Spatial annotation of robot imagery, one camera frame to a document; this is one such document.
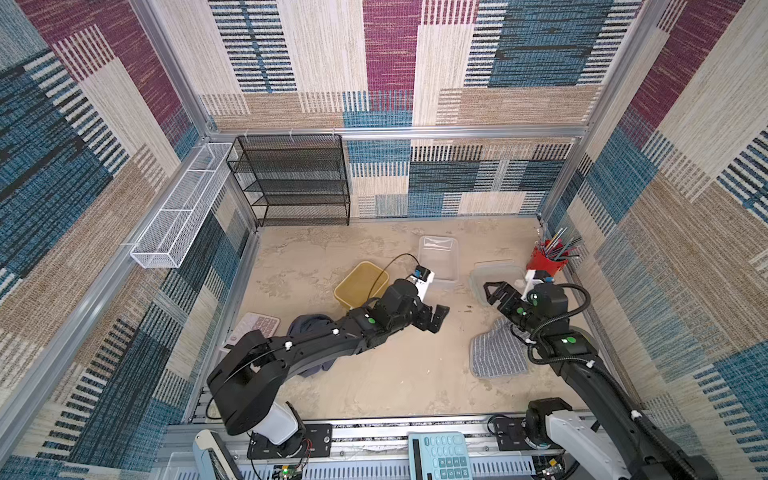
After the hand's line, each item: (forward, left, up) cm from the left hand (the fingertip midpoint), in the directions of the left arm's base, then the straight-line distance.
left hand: (436, 302), depth 80 cm
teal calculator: (-32, +2, -14) cm, 35 cm away
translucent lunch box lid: (+23, -25, -18) cm, 38 cm away
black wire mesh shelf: (+50, +46, +3) cm, 69 cm away
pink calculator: (+2, +54, -14) cm, 56 cm away
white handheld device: (-28, +56, -13) cm, 64 cm away
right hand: (+2, -16, -1) cm, 17 cm away
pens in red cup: (+22, -42, -4) cm, 48 cm away
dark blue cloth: (0, +36, -10) cm, 38 cm away
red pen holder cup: (+19, -37, -9) cm, 43 cm away
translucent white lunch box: (+28, -6, -14) cm, 32 cm away
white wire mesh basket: (+9, +64, +18) cm, 67 cm away
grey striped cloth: (-8, -18, -14) cm, 24 cm away
